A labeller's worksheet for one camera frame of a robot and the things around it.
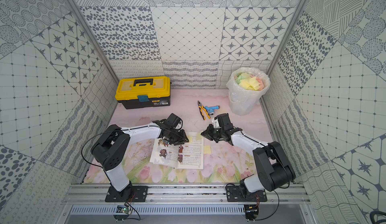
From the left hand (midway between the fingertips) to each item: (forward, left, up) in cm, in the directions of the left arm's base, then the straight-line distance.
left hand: (188, 138), depth 90 cm
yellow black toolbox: (+26, +31, +14) cm, 42 cm away
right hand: (+1, -8, +4) cm, 9 cm away
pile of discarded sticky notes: (+23, -35, +26) cm, 50 cm away
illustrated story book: (-9, 0, -3) cm, 10 cm away
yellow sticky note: (+1, -7, -1) cm, 7 cm away
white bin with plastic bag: (+17, -32, +16) cm, 40 cm away
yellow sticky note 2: (-5, -12, -4) cm, 13 cm away
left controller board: (-35, +29, -4) cm, 46 cm away
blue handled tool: (+25, -15, -2) cm, 29 cm away
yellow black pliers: (+20, -9, -2) cm, 22 cm away
